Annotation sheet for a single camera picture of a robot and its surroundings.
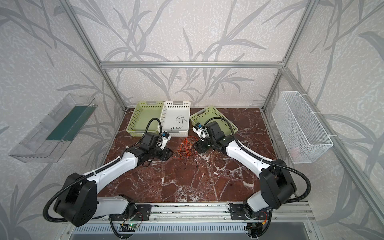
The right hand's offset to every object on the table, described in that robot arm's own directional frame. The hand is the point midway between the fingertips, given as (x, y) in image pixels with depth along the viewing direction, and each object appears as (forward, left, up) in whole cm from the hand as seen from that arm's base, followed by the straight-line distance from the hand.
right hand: (197, 138), depth 85 cm
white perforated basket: (+28, +19, -16) cm, 38 cm away
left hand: (-3, +15, -5) cm, 16 cm away
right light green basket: (+28, -3, -12) cm, 31 cm away
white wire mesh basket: (-13, -44, +20) cm, 50 cm away
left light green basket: (+34, +44, -15) cm, 58 cm away
